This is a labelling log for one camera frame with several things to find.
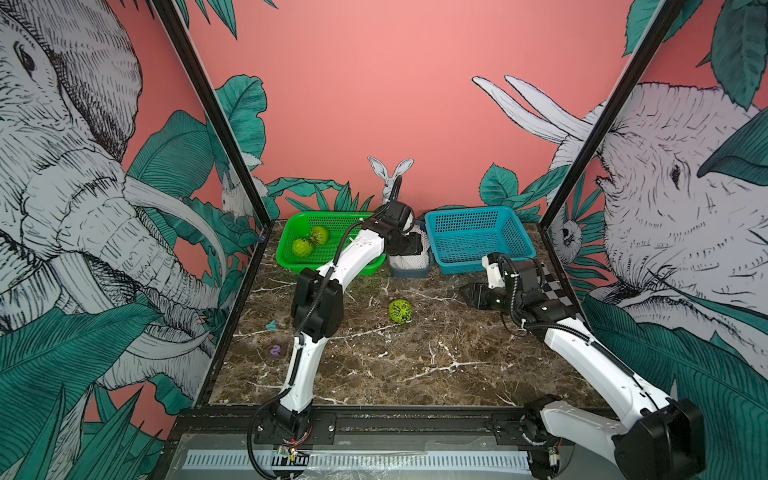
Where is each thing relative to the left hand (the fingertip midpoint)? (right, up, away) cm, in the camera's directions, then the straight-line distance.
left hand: (419, 242), depth 94 cm
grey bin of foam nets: (-1, -8, +6) cm, 10 cm away
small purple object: (-43, -32, -8) cm, 54 cm away
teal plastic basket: (+18, +2, +21) cm, 28 cm away
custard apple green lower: (-41, -2, +10) cm, 42 cm away
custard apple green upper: (-36, +3, +14) cm, 39 cm away
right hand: (+12, -12, -13) cm, 21 cm away
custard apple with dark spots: (-6, -21, -4) cm, 22 cm away
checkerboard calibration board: (+45, -16, +4) cm, 48 cm away
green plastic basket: (-44, +6, +14) cm, 47 cm away
